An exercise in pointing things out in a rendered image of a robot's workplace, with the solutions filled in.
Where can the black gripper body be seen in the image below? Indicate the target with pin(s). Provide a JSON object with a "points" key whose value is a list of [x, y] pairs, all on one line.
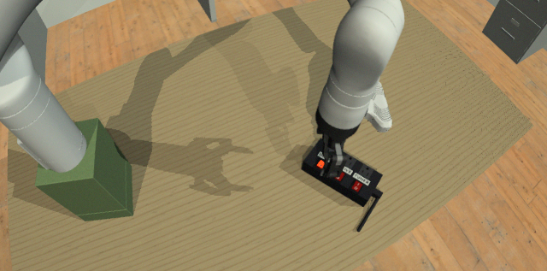
{"points": [[336, 135]]}

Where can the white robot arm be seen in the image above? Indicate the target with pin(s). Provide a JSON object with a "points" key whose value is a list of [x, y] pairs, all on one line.
{"points": [[364, 42]]}

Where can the black power strip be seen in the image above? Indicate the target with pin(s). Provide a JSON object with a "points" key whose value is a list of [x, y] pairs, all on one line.
{"points": [[357, 181]]}

